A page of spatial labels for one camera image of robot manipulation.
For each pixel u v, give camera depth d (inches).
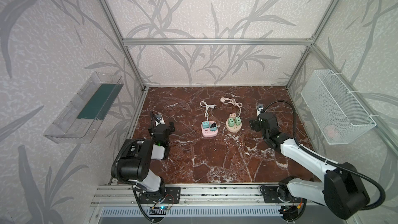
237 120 36.8
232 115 37.8
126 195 29.7
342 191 15.9
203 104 42.6
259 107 29.3
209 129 36.8
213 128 36.7
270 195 29.0
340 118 24.4
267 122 25.1
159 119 31.4
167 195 28.8
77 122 25.0
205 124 35.9
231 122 36.6
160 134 27.8
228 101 43.6
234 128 36.9
